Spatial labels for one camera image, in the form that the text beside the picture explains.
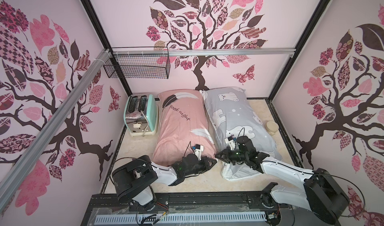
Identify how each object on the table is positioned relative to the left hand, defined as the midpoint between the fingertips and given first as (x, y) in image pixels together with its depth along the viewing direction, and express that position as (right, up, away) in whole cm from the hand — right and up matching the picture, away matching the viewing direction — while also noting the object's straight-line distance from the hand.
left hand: (217, 165), depth 78 cm
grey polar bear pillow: (+11, +28, +12) cm, 32 cm away
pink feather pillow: (-19, +22, +9) cm, 31 cm away
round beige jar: (+38, +19, +17) cm, 46 cm away
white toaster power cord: (-41, +22, +11) cm, 48 cm away
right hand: (-1, +5, +1) cm, 5 cm away
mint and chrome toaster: (-45, +27, +9) cm, 53 cm away
